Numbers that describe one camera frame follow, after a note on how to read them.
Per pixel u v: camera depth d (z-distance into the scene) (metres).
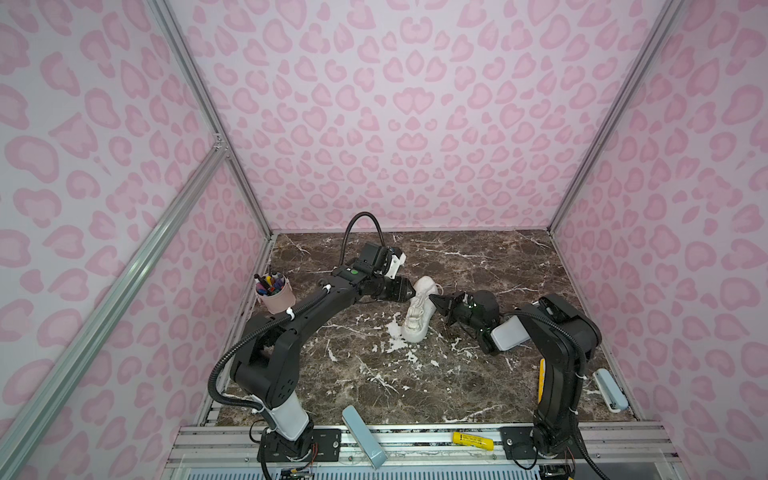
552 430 0.63
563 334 0.50
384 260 0.72
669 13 0.69
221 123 0.89
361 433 0.75
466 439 0.72
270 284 0.90
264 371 0.46
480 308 0.75
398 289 0.75
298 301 0.53
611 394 0.77
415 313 0.91
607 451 0.73
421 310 0.90
